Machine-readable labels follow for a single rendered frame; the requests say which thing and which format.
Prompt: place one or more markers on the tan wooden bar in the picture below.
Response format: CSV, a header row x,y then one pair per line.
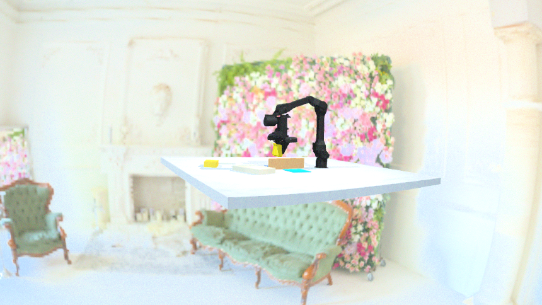
x,y
286,163

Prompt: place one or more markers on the yellow rectangular block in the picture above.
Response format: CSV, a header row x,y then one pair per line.
x,y
211,163

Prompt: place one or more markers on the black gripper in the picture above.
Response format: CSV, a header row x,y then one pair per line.
x,y
286,139

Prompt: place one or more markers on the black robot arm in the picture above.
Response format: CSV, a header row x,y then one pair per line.
x,y
320,107

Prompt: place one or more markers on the yellow cup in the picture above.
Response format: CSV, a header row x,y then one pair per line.
x,y
277,150

